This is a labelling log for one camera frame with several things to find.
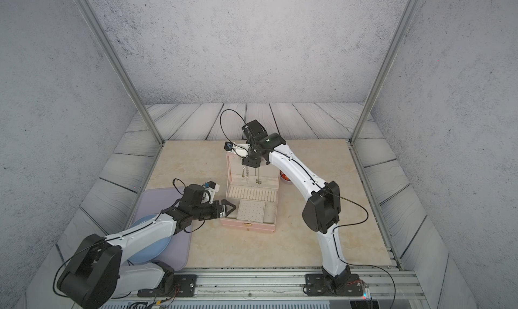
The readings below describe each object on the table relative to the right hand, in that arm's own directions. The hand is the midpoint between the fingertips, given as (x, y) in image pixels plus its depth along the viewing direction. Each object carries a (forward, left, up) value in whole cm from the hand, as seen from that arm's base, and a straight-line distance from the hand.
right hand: (248, 152), depth 86 cm
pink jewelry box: (-10, -2, -16) cm, 19 cm away
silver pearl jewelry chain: (-4, +2, -10) cm, 11 cm away
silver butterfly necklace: (-6, -3, -12) cm, 14 cm away
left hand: (-19, +6, -14) cm, 25 cm away
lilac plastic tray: (-8, +49, -25) cm, 55 cm away
